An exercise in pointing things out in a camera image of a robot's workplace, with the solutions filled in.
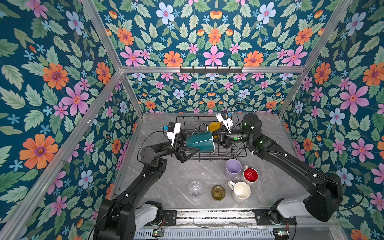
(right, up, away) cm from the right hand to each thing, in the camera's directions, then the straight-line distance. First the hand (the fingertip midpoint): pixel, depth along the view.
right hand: (207, 136), depth 63 cm
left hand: (-4, -3, -5) cm, 7 cm away
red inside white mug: (+25, -24, +23) cm, 42 cm away
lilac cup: (+16, -20, +23) cm, 34 cm away
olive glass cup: (+6, -32, +18) cm, 38 cm away
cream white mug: (+19, -31, +18) cm, 41 cm away
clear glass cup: (-6, -31, +20) cm, 37 cm away
